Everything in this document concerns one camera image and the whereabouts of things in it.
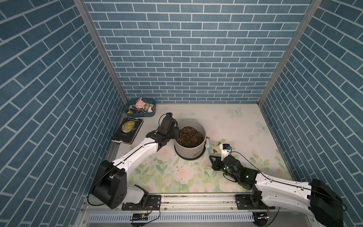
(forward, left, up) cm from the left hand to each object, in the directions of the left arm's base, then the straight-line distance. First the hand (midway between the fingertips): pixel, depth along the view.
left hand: (180, 130), depth 86 cm
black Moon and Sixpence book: (+9, +39, -15) cm, 43 cm away
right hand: (-15, -17, -6) cm, 24 cm away
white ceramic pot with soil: (-3, -7, -5) cm, 9 cm away
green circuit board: (-42, +20, -18) cm, 49 cm away
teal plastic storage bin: (+26, +26, -10) cm, 38 cm away
